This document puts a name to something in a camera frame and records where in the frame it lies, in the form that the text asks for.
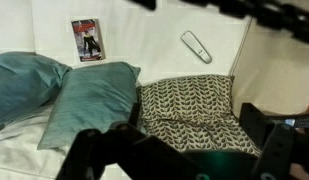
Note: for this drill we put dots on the white sofa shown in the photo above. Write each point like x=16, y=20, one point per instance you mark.
x=144, y=36

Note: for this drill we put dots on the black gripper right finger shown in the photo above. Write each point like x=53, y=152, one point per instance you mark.
x=257, y=125

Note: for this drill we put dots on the leaf patterned pillow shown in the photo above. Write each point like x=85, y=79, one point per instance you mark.
x=190, y=106

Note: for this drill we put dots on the black remote control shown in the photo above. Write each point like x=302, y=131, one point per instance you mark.
x=302, y=122

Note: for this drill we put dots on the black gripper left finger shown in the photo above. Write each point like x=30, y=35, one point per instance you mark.
x=135, y=115

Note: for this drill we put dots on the silver remote control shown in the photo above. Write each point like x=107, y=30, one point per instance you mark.
x=196, y=46

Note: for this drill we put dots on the teal pillow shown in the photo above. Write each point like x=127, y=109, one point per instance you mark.
x=24, y=83
x=94, y=100

